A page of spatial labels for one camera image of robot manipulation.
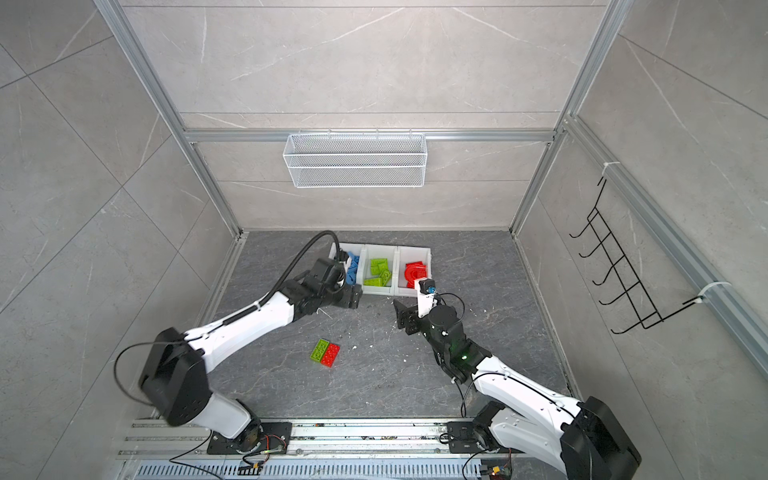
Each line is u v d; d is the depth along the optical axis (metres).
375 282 0.98
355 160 1.00
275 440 0.73
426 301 0.67
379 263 1.07
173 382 0.42
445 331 0.57
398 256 1.03
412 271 1.01
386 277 1.02
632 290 0.63
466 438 0.73
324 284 0.65
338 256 0.78
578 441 0.40
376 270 1.06
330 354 0.86
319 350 0.87
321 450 0.73
